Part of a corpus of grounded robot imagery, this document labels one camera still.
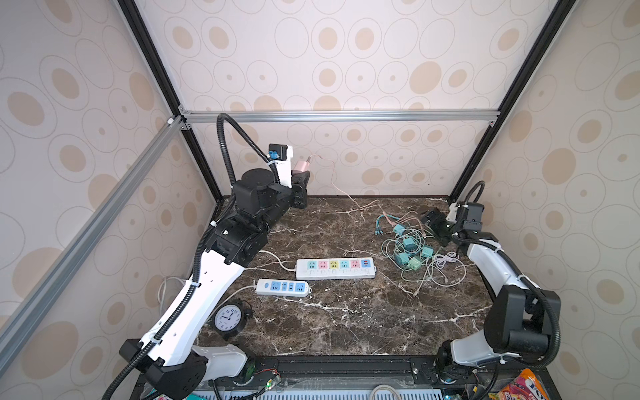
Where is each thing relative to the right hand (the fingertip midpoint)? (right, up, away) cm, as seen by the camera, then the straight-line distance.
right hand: (435, 221), depth 88 cm
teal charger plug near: (-10, -15, +8) cm, 19 cm away
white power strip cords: (-73, -27, 0) cm, 78 cm away
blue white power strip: (-54, -24, -1) cm, 59 cm away
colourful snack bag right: (+17, -46, -19) cm, 53 cm away
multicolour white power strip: (-35, -18, +5) cm, 40 cm away
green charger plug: (-5, -16, +6) cm, 18 cm away
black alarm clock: (-70, -32, -7) cm, 78 cm away
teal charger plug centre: (-5, -10, +12) cm, 16 cm away
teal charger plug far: (-8, -3, +17) cm, 19 cm away
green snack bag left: (-75, -49, -18) cm, 92 cm away
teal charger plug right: (+1, -12, +11) cm, 17 cm away
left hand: (-42, +12, -29) cm, 53 cm away
